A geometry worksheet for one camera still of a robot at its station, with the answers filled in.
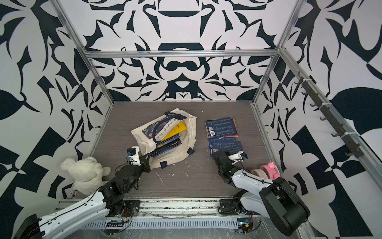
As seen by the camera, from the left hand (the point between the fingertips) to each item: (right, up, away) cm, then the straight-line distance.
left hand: (148, 151), depth 80 cm
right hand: (+41, -1, +10) cm, 42 cm away
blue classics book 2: (+44, 0, +16) cm, 47 cm away
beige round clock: (+56, -10, -5) cm, 57 cm away
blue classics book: (+42, +11, +22) cm, 49 cm away
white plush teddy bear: (-24, -7, -12) cm, 28 cm away
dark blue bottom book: (+3, -2, +10) cm, 10 cm away
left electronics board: (-15, -34, -7) cm, 38 cm away
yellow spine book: (+16, +11, +14) cm, 24 cm away
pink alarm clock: (+64, -10, -4) cm, 65 cm away
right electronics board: (+48, -33, -9) cm, 59 cm away
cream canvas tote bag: (+21, +5, +12) cm, 24 cm away
